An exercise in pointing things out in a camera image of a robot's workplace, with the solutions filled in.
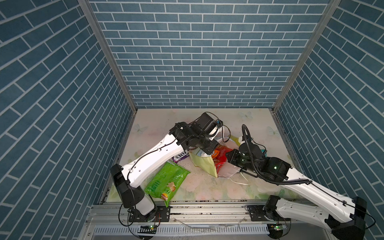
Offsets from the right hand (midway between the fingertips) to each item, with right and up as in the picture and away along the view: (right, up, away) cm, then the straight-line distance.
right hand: (222, 153), depth 72 cm
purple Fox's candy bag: (-21, -6, +22) cm, 31 cm away
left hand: (-4, +4, -2) cm, 6 cm away
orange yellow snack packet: (-3, -3, +11) cm, 11 cm away
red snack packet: (0, -6, +7) cm, 9 cm away
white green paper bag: (-8, -4, -1) cm, 9 cm away
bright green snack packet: (-30, -18, +9) cm, 36 cm away
